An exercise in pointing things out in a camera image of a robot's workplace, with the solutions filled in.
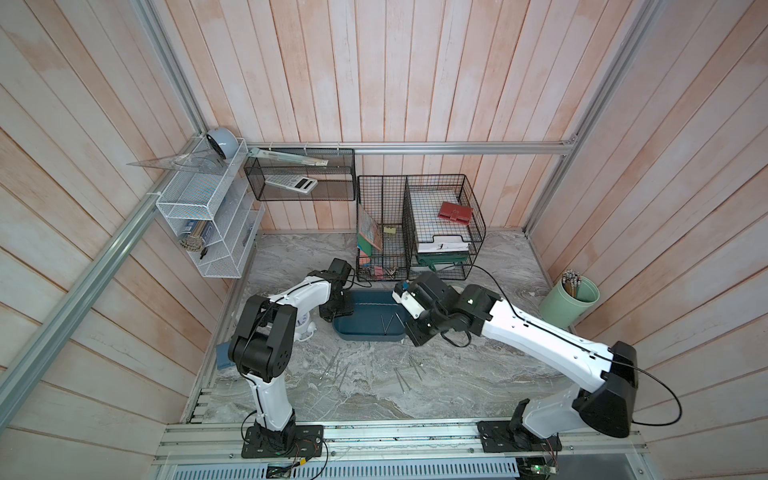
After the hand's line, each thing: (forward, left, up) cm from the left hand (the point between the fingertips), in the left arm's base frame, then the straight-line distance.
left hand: (343, 314), depth 95 cm
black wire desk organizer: (+23, -28, +19) cm, 41 cm away
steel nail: (-21, -18, -1) cm, 27 cm away
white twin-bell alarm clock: (-5, +12, +1) cm, 13 cm away
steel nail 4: (-19, -2, -1) cm, 19 cm away
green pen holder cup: (-3, -66, +13) cm, 68 cm away
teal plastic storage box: (-1, -11, +2) cm, 11 cm away
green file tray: (+15, -29, +10) cm, 35 cm away
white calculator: (+35, +15, +25) cm, 46 cm away
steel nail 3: (-16, +3, -1) cm, 16 cm away
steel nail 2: (-16, -23, -1) cm, 28 cm away
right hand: (-12, -18, +15) cm, 27 cm away
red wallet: (+26, -37, +21) cm, 50 cm away
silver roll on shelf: (+6, +37, +28) cm, 47 cm away
